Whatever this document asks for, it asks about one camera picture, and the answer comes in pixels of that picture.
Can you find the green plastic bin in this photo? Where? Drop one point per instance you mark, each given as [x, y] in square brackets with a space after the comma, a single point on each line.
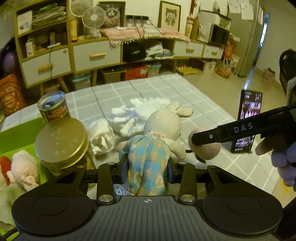
[22, 137]

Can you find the pink knitted plush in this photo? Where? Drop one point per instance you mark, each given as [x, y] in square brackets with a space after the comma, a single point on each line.
[24, 170]

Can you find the white desk fan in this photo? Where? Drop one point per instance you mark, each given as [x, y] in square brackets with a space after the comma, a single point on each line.
[93, 18]

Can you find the orange printed bag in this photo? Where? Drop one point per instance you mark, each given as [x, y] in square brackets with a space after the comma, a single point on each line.
[11, 95]

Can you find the framed cat picture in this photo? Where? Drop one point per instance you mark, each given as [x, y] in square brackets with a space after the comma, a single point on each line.
[115, 13]

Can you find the white cloth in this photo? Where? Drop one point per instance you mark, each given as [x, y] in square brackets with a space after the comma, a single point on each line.
[101, 137]

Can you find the framed cartoon picture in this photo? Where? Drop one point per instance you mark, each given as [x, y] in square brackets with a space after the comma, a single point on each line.
[169, 16]

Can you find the purple gloved right hand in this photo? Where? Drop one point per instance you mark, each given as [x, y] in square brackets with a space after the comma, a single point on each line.
[282, 157]

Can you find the pink knitted ball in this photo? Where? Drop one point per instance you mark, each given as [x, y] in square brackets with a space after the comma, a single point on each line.
[205, 152]

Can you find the pink table runner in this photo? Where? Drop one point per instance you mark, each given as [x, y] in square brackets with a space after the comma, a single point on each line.
[118, 36]

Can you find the metal tin can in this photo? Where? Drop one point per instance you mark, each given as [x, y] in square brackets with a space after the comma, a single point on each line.
[53, 105]

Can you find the black microwave oven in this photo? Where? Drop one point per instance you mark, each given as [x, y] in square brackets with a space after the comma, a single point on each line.
[218, 35]

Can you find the low wooden tv bench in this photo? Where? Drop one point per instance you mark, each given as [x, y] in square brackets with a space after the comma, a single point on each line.
[141, 57]

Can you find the wooden drawer cabinet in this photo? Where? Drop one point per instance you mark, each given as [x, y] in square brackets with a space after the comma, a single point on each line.
[52, 41]

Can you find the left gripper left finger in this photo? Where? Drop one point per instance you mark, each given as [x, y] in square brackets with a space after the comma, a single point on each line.
[108, 174]

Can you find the white fluffy towel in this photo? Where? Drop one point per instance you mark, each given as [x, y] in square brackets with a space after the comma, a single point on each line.
[129, 120]

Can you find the checkered grey tablecloth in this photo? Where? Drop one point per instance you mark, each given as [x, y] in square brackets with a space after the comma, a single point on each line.
[94, 103]

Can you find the purple ball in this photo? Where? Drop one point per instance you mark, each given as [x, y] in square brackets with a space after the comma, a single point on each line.
[9, 63]

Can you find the beige bunny blue dress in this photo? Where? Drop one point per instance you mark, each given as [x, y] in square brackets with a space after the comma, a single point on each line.
[148, 154]

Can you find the silver refrigerator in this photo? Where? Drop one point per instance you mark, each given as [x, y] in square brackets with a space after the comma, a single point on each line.
[247, 24]

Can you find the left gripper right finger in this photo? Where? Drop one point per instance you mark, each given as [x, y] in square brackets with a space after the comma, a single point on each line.
[184, 174]

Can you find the gold lid clear jar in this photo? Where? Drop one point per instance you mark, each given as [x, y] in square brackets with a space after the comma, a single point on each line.
[63, 144]

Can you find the santa plush toy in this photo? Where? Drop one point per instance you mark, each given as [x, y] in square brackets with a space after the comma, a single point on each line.
[6, 170]

